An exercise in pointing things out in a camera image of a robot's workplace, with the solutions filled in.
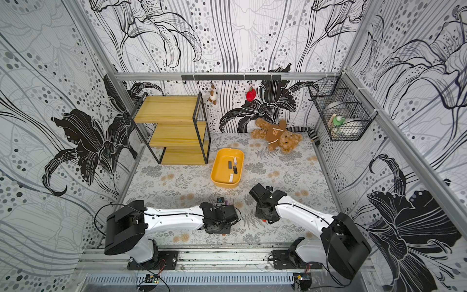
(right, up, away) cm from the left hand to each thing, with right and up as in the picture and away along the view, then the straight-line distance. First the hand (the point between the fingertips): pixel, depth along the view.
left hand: (224, 232), depth 81 cm
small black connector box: (+33, -14, -11) cm, 37 cm away
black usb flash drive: (+4, +26, +20) cm, 34 cm away
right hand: (+18, +7, +5) cm, 20 cm away
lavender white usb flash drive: (+4, +31, +24) cm, 39 cm away
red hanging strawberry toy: (+13, +66, +13) cm, 69 cm away
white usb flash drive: (+2, +22, +17) cm, 28 cm away
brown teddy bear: (+29, +45, +27) cm, 60 cm away
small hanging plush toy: (-7, +67, +12) cm, 68 cm away
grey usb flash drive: (+1, +29, +23) cm, 36 cm away
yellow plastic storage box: (0, +27, +23) cm, 36 cm away
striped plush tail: (+55, +49, +38) cm, 83 cm away
